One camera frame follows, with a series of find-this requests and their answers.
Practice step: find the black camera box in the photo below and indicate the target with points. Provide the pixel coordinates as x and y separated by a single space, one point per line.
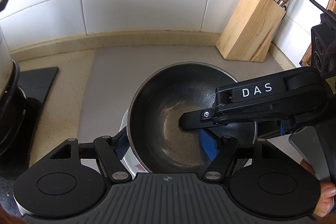
323 46

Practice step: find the white plate floral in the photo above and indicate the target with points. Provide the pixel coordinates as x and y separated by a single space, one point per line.
129 160

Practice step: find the steel bowl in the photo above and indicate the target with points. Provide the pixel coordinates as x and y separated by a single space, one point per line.
170 119

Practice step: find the large aluminium stock pot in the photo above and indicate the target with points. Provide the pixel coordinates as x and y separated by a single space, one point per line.
6 63

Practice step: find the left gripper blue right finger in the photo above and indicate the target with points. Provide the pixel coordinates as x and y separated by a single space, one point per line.
221 150

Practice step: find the person's right hand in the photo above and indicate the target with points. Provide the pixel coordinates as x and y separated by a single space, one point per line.
325 204

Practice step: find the black gas stove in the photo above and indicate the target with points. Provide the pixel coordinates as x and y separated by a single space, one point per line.
21 107

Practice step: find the wooden knife block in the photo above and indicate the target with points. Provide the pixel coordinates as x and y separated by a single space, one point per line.
248 34

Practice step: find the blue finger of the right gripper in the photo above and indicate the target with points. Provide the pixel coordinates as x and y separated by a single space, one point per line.
286 127

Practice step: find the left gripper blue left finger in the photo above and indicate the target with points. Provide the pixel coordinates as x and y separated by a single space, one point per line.
110 151

